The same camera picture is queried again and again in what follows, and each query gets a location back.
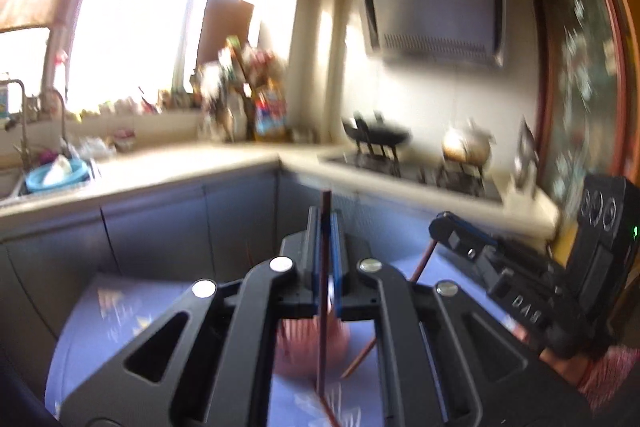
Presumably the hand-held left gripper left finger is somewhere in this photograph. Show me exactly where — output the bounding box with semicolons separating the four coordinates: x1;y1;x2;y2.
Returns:
60;206;323;427

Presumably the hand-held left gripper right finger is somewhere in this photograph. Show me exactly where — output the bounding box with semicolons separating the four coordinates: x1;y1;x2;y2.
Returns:
327;209;591;427

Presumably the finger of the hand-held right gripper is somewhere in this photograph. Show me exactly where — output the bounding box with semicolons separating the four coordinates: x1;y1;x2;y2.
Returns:
434;228;495;269
429;211;502;249

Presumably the brown wooden chopstick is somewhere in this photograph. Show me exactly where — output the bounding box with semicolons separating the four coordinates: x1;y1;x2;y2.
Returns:
314;191;332;395
341;241;437;379

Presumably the pink perforated utensil holder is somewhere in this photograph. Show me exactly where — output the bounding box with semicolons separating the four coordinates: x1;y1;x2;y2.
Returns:
272;307;351;378

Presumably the person's right forearm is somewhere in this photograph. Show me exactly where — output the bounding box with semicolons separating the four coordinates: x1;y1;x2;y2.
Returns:
540;342;640;413

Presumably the gas stove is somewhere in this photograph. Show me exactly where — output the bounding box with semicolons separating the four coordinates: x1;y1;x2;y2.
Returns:
320;147;503;202

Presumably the cream ceramic pot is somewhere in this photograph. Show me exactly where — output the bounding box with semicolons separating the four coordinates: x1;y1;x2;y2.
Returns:
441;119;493;165

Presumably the dark splash guard panel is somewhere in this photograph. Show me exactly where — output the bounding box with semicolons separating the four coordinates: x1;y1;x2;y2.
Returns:
512;117;541;188

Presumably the black frying pan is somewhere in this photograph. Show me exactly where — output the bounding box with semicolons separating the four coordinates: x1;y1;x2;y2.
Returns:
341;111;412;152

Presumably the yellow cooking oil bottle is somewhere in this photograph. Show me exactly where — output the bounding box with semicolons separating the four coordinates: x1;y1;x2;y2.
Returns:
252;79;288;142

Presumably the kitchen counter with grey cabinets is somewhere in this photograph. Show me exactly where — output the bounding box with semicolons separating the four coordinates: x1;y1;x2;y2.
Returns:
0;139;561;348

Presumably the rack of seasoning packets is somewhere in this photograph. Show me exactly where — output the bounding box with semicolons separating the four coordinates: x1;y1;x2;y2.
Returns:
192;37;286;142

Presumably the wooden door with patterned glass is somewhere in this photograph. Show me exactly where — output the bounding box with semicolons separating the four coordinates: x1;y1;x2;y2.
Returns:
530;0;640;188

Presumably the blue printed tablecloth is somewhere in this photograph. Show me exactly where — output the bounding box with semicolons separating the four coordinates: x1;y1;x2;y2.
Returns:
45;252;526;427

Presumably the range hood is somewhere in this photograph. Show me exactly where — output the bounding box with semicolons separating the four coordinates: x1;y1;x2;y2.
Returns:
347;0;513;68

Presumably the row of small windowsill items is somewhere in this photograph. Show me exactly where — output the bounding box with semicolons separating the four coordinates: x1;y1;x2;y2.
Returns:
75;87;201;115

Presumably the white plastic bag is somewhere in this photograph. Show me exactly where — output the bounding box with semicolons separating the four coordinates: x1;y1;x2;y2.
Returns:
75;137;118;160

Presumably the brown wooden panel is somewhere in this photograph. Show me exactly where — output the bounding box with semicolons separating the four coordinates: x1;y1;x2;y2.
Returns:
197;0;256;72

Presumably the blue plastic basin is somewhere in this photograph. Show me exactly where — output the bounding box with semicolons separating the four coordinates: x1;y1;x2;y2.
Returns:
25;157;91;194

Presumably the white dish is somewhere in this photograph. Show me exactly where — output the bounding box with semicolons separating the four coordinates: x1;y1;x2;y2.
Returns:
42;155;73;185

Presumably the metal sink faucet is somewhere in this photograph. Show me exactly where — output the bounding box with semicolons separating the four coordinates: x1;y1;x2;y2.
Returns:
37;88;71;158
0;79;28;168

